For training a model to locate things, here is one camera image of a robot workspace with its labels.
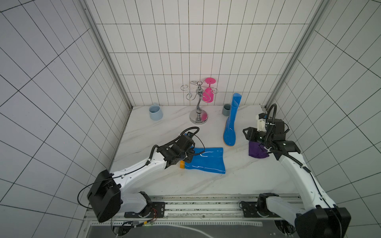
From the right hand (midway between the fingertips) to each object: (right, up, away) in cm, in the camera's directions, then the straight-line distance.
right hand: (247, 128), depth 79 cm
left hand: (-34, -15, +2) cm, 38 cm away
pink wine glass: (-19, +22, +25) cm, 39 cm away
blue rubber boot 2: (-5, -5, +19) cm, 21 cm away
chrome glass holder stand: (-25, +6, +33) cm, 42 cm away
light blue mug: (-58, +9, +30) cm, 66 cm away
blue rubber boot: (-20, -20, +12) cm, 31 cm away
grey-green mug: (-5, +12, +29) cm, 32 cm away
